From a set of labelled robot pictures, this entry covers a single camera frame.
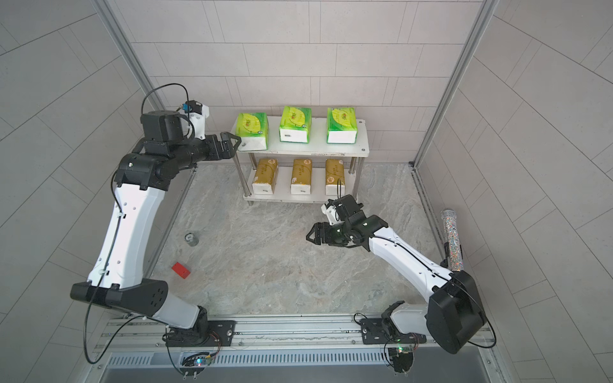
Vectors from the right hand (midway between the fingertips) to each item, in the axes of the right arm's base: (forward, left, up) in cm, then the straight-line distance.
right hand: (314, 239), depth 77 cm
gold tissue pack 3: (+31, -10, 0) cm, 32 cm away
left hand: (+18, +21, +30) cm, 40 cm away
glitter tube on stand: (-12, -39, +5) cm, 42 cm away
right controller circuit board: (-32, -23, -16) cm, 42 cm away
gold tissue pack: (+29, +19, 0) cm, 35 cm away
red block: (-4, +47, -9) cm, 48 cm away
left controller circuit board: (-30, +36, -11) cm, 48 cm away
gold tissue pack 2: (+28, +4, 0) cm, 29 cm away
